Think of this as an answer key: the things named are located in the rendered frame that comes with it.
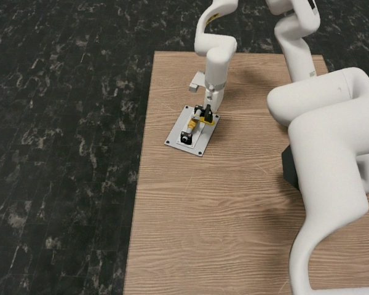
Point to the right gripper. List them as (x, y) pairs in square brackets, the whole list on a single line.
[(212, 102)]

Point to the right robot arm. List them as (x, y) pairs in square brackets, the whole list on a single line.
[(219, 49)]

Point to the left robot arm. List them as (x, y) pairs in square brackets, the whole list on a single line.
[(329, 138)]

